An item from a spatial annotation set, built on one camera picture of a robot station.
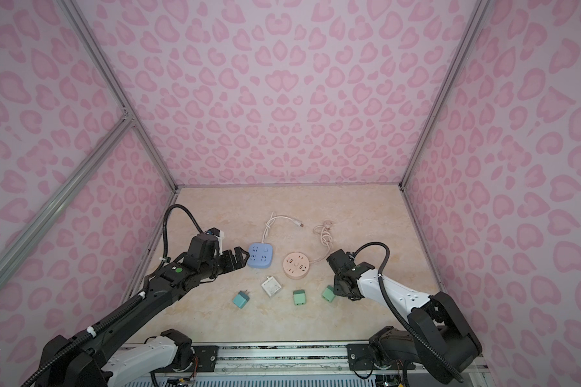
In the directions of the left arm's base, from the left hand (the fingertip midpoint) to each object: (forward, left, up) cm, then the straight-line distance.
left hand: (245, 259), depth 82 cm
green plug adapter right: (-8, -28, -11) cm, 31 cm away
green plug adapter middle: (-9, -18, -11) cm, 23 cm away
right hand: (-5, -34, -12) cm, 37 cm away
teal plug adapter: (-9, +2, -11) cm, 14 cm away
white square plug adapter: (-5, -8, -10) cm, 14 cm away
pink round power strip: (+2, -17, -9) cm, 19 cm away
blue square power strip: (+7, -3, -10) cm, 12 cm away
